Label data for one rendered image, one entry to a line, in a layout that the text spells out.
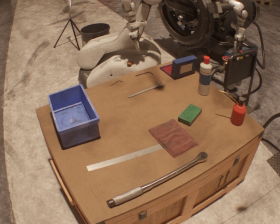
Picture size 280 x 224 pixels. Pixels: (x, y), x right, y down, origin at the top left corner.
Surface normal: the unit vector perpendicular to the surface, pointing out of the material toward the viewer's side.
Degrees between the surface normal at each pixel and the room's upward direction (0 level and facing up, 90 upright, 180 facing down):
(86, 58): 90
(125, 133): 0
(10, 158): 0
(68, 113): 0
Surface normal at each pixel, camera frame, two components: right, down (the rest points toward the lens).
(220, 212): 0.00, -0.77
